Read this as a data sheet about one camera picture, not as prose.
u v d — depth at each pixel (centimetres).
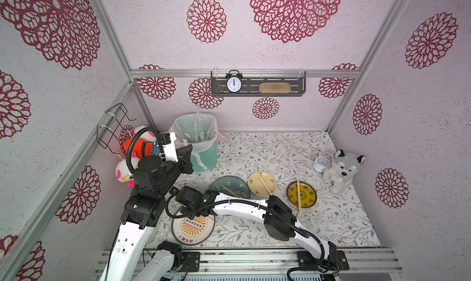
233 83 90
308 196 93
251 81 93
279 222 57
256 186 95
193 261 73
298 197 90
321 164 101
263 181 96
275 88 90
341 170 84
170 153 53
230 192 92
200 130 92
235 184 96
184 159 53
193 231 81
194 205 65
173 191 72
